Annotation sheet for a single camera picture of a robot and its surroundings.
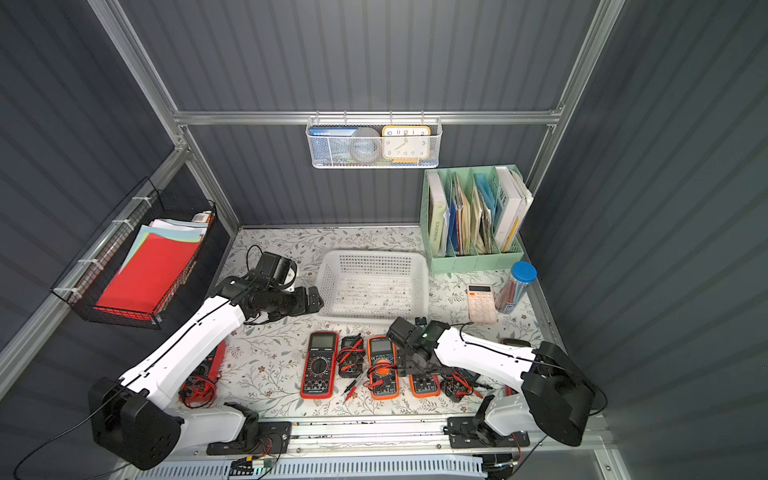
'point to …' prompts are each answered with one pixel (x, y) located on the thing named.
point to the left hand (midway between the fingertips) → (306, 304)
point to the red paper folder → (148, 277)
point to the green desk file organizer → (471, 218)
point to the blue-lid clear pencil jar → (510, 294)
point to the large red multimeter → (319, 367)
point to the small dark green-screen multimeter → (460, 384)
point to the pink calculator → (481, 304)
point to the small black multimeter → (351, 357)
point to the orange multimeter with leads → (383, 369)
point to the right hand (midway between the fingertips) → (422, 367)
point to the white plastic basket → (377, 287)
